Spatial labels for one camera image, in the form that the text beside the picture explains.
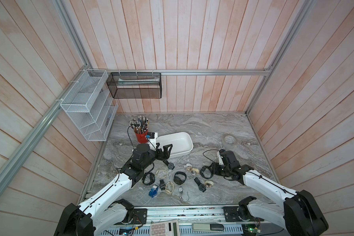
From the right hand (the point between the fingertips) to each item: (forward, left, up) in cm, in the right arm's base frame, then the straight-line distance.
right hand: (211, 167), depth 89 cm
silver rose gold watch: (+1, +14, -2) cm, 14 cm away
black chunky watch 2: (-2, +3, -1) cm, 4 cm away
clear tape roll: (+22, -16, -2) cm, 28 cm away
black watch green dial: (-12, +7, -1) cm, 14 cm away
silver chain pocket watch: (-13, +19, -1) cm, 23 cm away
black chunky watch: (-7, +36, +1) cm, 37 cm away
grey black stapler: (-31, +6, +1) cm, 31 cm away
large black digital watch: (-6, +20, -1) cm, 21 cm away
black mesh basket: (+51, +52, +24) cm, 77 cm away
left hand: (+4, +27, +17) cm, 32 cm away
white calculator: (-32, +25, +1) cm, 41 cm away
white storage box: (+18, +19, 0) cm, 26 cm away
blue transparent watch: (-16, +34, +4) cm, 38 cm away
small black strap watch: (-12, +29, +3) cm, 32 cm away
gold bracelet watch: (-3, +10, +4) cm, 12 cm away
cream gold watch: (-11, +3, +2) cm, 11 cm away
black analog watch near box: (+1, +26, -1) cm, 26 cm away
